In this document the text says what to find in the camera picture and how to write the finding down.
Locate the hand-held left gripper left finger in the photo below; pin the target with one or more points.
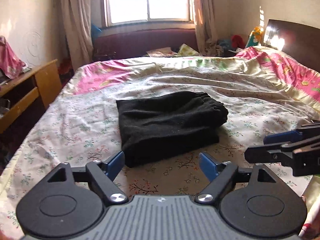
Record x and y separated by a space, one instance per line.
115 161

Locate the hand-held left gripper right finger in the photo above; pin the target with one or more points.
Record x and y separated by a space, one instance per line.
208 166

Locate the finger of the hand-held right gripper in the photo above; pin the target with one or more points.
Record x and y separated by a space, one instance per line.
280 137
262 153

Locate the black pants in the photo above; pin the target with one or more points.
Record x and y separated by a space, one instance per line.
165 125

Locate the red green printed bed sheet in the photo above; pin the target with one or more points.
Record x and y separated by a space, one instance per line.
312 205

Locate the floral patchwork bed quilt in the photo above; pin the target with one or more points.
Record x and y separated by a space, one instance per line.
175 77

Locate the dark wooden headboard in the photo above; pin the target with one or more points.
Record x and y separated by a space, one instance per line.
297 37

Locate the red patterned cloth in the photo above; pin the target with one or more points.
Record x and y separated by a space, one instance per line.
66 70

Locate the colourful printed box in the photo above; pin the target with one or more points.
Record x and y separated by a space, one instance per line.
256 36

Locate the red plush toy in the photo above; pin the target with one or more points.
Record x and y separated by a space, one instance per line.
237 41

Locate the wooden desk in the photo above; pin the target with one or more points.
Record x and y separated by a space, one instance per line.
47 80

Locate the black handbag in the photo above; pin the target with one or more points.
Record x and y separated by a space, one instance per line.
105 55

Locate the teal plush toy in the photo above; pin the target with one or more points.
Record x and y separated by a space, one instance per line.
223 43

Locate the green patterned paper bag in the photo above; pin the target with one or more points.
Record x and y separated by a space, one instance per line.
187 50

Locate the magazine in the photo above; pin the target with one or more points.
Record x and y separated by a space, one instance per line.
161 52

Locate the maroon window bench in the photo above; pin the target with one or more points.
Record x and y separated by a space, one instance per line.
145 40

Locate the blue plastic bag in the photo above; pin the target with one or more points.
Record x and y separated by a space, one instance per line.
96 31

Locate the beige curtain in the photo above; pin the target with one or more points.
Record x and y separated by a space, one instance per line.
205 15
76 22

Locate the pink floral cloth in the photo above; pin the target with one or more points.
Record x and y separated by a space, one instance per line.
10 57

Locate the window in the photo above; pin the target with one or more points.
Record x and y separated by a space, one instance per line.
147 0

